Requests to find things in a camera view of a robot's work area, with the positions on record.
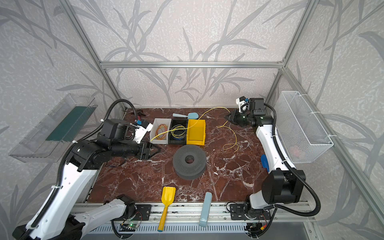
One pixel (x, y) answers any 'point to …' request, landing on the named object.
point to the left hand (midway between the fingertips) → (159, 144)
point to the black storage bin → (183, 121)
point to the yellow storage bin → (195, 135)
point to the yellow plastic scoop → (168, 196)
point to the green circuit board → (132, 225)
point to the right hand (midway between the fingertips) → (225, 112)
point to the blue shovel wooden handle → (264, 162)
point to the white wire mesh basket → (302, 135)
